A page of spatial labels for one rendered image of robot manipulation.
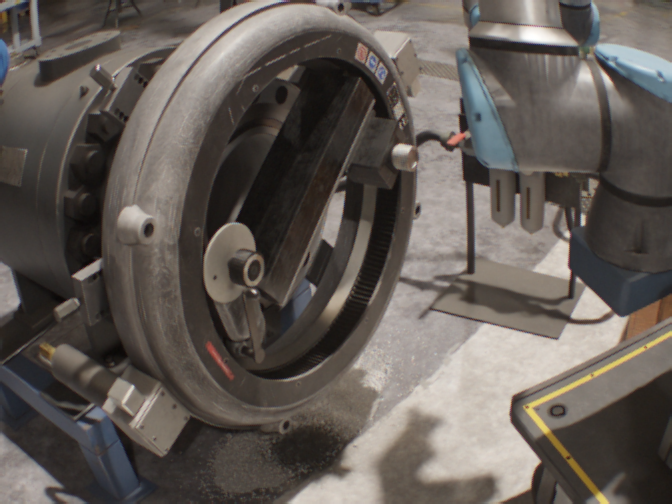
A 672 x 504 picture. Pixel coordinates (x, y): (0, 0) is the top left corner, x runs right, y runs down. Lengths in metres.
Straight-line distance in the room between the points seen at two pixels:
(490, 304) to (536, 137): 1.32
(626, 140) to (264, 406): 0.77
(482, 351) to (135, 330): 1.10
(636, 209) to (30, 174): 1.08
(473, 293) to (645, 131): 1.39
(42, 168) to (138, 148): 0.40
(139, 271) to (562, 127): 0.58
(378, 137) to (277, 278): 0.29
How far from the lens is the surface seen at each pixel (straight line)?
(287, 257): 1.19
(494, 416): 1.74
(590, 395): 1.30
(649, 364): 1.40
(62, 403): 1.54
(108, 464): 1.55
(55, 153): 1.34
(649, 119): 0.86
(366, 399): 1.81
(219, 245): 1.08
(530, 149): 0.84
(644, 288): 0.94
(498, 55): 0.82
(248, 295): 1.12
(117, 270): 1.04
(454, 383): 1.84
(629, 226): 0.91
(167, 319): 1.05
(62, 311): 1.07
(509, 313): 2.08
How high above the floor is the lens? 1.16
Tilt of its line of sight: 28 degrees down
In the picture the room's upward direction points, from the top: 6 degrees counter-clockwise
